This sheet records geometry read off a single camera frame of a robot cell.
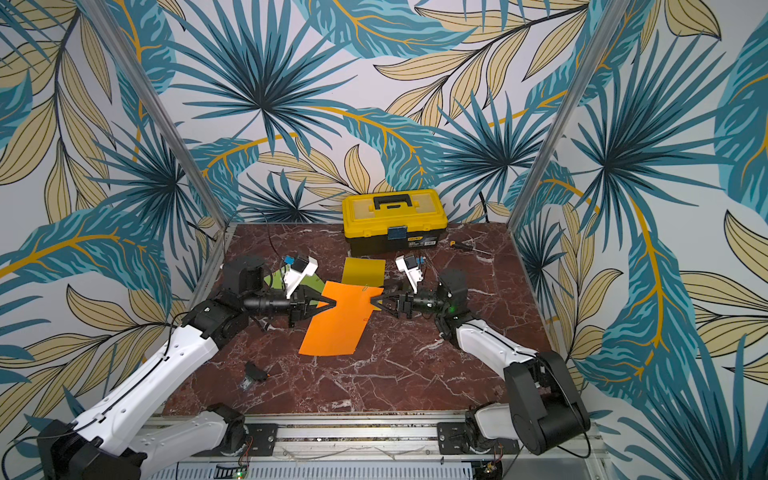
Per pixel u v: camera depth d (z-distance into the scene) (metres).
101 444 0.38
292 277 0.59
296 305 0.58
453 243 1.13
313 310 0.65
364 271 1.07
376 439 0.75
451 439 0.73
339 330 0.70
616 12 0.68
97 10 0.67
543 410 0.42
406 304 0.68
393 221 1.02
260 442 0.73
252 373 0.84
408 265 0.69
